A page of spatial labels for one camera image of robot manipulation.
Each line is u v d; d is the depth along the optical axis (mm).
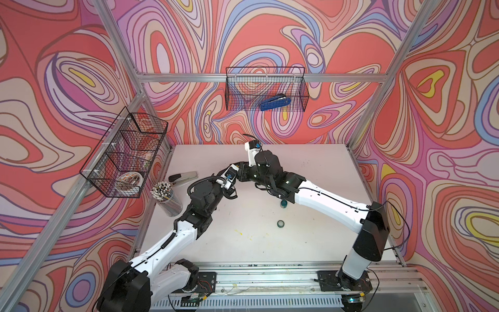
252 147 644
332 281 736
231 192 691
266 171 555
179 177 997
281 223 885
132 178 712
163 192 784
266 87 955
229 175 617
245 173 643
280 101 885
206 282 733
